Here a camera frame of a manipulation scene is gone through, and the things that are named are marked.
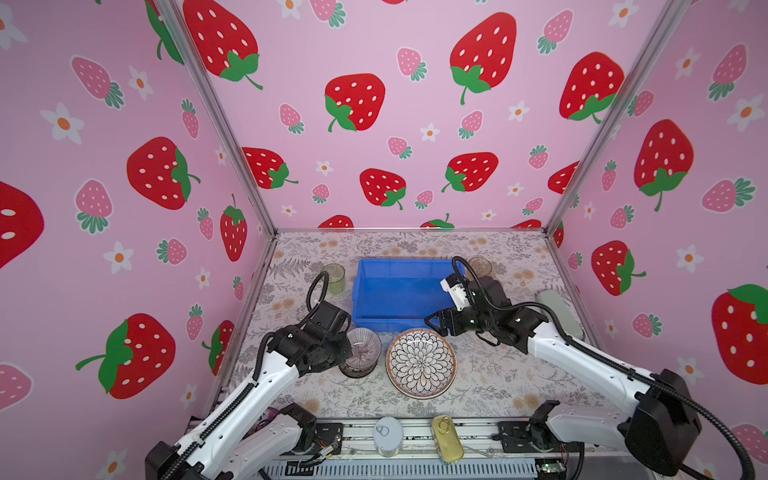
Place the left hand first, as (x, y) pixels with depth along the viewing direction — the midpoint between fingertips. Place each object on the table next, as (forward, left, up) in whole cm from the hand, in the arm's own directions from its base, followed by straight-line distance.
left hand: (349, 351), depth 77 cm
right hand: (+8, -22, +5) cm, 24 cm away
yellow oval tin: (-19, -25, -7) cm, 32 cm away
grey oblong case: (+18, -69, -12) cm, 72 cm away
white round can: (-18, -11, -7) cm, 22 cm away
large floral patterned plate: (+1, -20, -11) cm, 23 cm away
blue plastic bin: (+27, -13, -14) cm, 33 cm away
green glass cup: (+30, +9, -9) cm, 33 cm away
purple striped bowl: (+3, -4, -4) cm, 6 cm away
